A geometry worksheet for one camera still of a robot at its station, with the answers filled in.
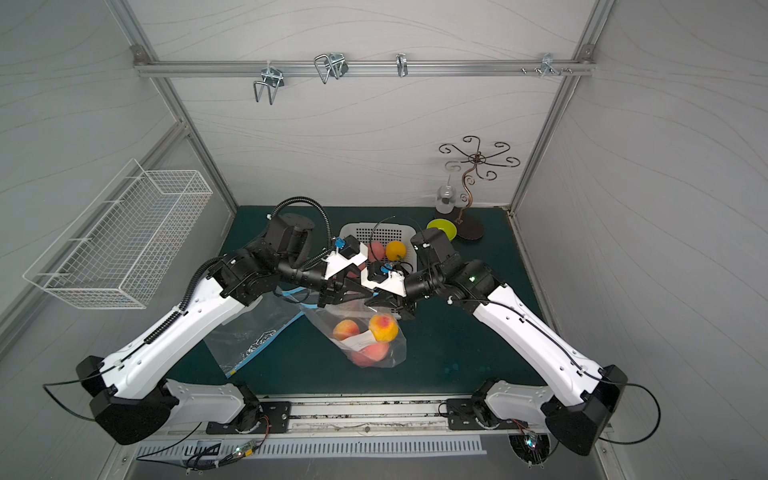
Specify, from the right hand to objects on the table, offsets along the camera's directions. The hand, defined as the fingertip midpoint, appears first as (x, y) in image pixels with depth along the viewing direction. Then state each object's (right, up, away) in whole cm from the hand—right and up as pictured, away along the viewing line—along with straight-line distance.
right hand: (368, 297), depth 64 cm
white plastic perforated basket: (+2, +14, +40) cm, 43 cm away
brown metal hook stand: (+34, +17, +46) cm, 60 cm away
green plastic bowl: (+25, +17, +48) cm, 57 cm away
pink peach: (0, -16, +9) cm, 18 cm away
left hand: (+1, +3, -4) cm, 5 cm away
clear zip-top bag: (0, -10, +5) cm, 11 cm away
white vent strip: (-13, -38, +7) cm, 40 cm away
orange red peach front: (-7, -11, +14) cm, 19 cm away
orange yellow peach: (+3, -9, +7) cm, 11 cm away
